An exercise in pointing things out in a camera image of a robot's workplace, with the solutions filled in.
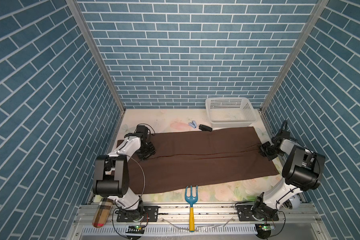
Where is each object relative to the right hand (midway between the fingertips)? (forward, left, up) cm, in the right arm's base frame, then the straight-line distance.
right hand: (259, 148), depth 95 cm
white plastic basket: (+34, +14, -2) cm, 37 cm away
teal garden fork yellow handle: (-34, +41, -2) cm, 53 cm away
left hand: (-10, +67, +3) cm, 68 cm away
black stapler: (+15, +35, 0) cm, 38 cm away
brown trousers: (-8, +45, -4) cm, 45 cm away
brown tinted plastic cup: (-43, +85, +2) cm, 95 cm away
